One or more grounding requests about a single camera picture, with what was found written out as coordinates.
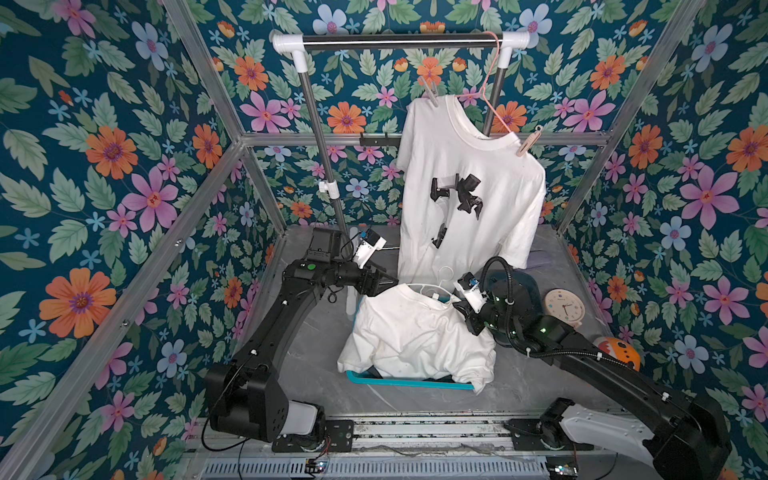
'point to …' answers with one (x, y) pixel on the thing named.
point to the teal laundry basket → (372, 377)
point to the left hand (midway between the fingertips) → (391, 274)
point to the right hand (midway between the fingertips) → (462, 296)
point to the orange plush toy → (618, 350)
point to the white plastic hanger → (440, 276)
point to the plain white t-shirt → (402, 334)
